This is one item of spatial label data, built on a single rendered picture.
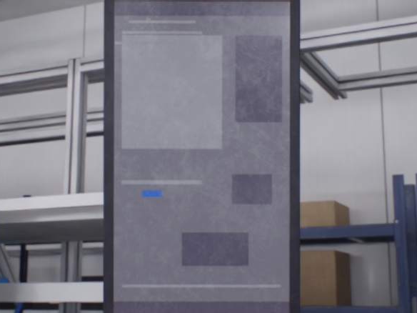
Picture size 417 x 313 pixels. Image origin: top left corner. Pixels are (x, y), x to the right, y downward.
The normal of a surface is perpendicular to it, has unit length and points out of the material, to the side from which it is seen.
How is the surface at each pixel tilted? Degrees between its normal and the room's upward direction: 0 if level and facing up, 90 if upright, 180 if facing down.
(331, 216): 90
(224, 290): 101
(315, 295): 90
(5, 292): 90
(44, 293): 90
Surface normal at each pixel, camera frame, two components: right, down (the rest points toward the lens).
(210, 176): 0.01, 0.00
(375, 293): -0.41, -0.18
